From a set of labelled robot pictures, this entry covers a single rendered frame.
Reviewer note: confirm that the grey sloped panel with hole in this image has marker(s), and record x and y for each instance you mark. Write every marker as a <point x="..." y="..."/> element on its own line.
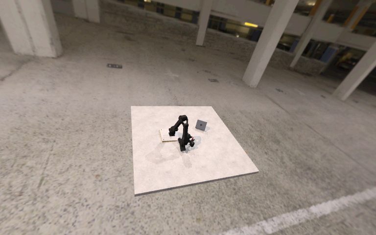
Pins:
<point x="201" y="125"/>

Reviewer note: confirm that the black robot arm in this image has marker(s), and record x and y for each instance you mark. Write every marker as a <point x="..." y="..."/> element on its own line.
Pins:
<point x="186" y="136"/>

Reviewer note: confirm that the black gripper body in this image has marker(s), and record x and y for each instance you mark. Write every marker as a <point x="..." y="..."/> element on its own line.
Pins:
<point x="191" y="143"/>

